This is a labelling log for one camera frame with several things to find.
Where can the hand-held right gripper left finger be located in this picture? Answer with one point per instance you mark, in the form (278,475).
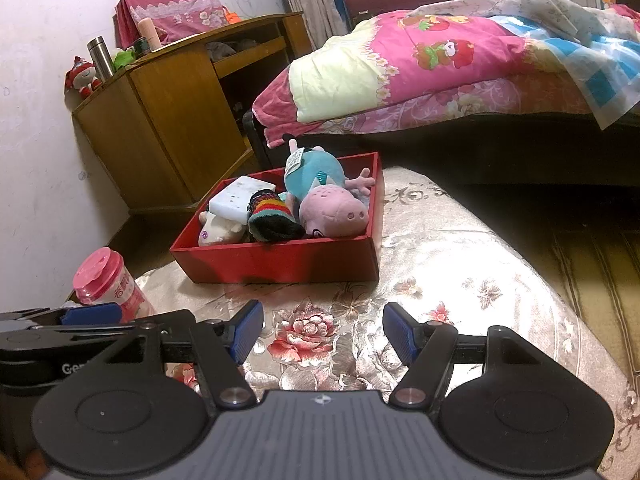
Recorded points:
(246,332)

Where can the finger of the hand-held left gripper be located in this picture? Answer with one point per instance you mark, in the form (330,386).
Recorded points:
(92,314)
(20,321)

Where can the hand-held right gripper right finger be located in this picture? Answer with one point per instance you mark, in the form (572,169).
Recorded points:
(400,332)

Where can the red box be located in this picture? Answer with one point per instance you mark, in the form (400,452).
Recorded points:
(280,265)

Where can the small white plush toy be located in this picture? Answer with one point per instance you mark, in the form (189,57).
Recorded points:
(220,232)

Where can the rainbow striped dark sock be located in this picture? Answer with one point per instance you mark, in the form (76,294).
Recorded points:
(270,220)

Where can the white sponge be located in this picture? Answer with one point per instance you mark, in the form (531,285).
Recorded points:
(232,197)

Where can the pink pig plush toy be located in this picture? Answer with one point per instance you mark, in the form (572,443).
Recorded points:
(330,210)

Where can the person's left hand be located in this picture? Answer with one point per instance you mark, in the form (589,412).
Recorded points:
(35,465)

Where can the pink plastic cup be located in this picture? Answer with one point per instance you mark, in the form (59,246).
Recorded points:
(115,285)

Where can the dark wooden bed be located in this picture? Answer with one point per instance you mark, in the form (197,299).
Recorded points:
(500,157)

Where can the wooden desk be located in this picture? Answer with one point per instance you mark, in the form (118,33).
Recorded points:
(165,125)

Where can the pink floral bedsheet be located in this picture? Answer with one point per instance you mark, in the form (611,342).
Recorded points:
(280,105)

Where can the red santa doll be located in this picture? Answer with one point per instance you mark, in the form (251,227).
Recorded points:
(81,77)

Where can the steel thermos flask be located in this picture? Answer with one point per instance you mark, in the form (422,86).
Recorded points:
(101,60)

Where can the green toy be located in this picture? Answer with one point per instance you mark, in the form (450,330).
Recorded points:
(122,60)

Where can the dark small jar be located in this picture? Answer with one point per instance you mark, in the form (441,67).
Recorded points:
(140,47)

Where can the pink cartoon quilt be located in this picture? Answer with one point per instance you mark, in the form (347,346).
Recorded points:
(400,60)

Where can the grey cloth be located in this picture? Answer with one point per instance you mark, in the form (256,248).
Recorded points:
(225,50)

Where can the pink bottle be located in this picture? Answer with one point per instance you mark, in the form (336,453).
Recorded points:
(149,35)

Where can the orange toy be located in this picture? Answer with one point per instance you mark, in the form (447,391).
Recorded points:
(232,16)

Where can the pink lace cloth cover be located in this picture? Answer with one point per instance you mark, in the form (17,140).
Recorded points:
(175,5)

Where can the beige floral curtain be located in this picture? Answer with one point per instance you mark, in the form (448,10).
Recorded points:
(310,0)

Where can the white blue patterned sheet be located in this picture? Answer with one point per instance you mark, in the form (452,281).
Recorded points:
(550,15)

